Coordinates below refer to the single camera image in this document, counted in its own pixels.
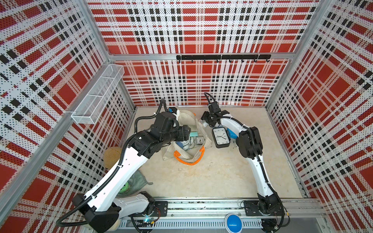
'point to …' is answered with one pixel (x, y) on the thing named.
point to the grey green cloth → (137, 182)
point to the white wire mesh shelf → (88, 108)
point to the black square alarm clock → (221, 137)
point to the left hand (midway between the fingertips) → (186, 130)
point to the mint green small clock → (194, 134)
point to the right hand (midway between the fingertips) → (205, 118)
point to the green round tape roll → (125, 188)
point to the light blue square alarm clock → (205, 124)
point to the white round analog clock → (192, 141)
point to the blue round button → (233, 223)
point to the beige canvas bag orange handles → (189, 152)
